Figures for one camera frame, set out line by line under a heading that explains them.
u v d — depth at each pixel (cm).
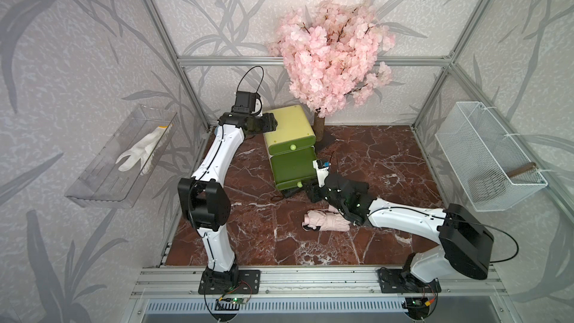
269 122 77
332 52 74
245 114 67
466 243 43
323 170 71
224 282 67
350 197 63
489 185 72
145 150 64
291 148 88
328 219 83
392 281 74
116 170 64
